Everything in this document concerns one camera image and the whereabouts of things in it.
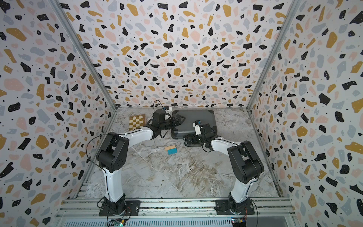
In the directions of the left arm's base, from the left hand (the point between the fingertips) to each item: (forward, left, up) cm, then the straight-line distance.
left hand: (183, 120), depth 94 cm
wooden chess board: (+9, +36, -12) cm, 39 cm away
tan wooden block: (-13, +10, -15) cm, 22 cm away
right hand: (-8, -5, -8) cm, 13 cm away
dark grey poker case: (-6, -2, 0) cm, 6 cm away
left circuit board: (-54, +32, -15) cm, 65 cm away
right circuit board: (-55, -29, -16) cm, 64 cm away
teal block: (-16, +8, -14) cm, 22 cm away
